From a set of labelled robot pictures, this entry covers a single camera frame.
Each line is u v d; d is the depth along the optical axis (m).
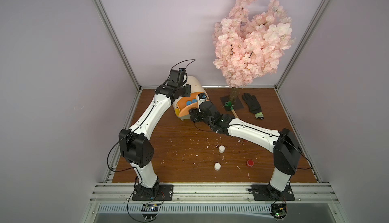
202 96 0.71
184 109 0.79
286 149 0.45
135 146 0.45
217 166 0.79
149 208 0.72
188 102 0.85
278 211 0.70
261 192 0.73
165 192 0.73
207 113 0.62
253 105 1.07
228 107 1.06
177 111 0.84
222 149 0.85
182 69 0.74
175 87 0.63
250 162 0.80
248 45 0.62
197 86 0.90
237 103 1.07
